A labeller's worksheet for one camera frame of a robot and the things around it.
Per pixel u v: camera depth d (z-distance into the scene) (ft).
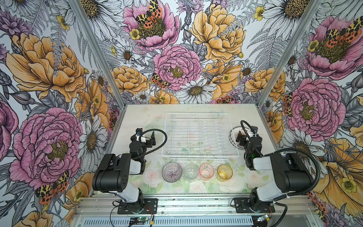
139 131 2.54
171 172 2.79
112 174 1.49
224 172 2.78
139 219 2.33
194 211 2.43
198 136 3.32
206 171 2.79
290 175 1.50
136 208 2.22
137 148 2.31
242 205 2.43
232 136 3.25
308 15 2.45
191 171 2.79
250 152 2.40
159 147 2.30
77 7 2.34
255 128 2.60
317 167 1.44
